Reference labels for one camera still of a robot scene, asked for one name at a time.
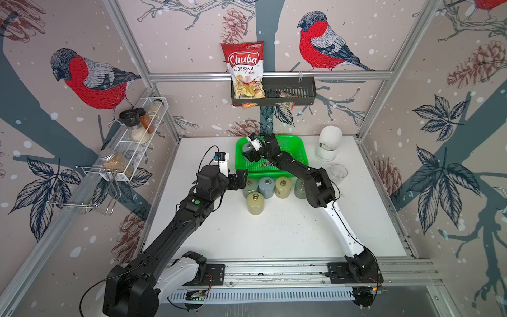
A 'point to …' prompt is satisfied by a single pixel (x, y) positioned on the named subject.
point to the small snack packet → (290, 105)
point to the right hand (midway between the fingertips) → (246, 148)
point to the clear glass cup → (337, 173)
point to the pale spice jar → (154, 109)
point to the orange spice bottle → (147, 123)
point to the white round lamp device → (330, 140)
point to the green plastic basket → (292, 145)
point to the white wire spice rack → (131, 151)
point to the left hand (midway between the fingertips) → (242, 166)
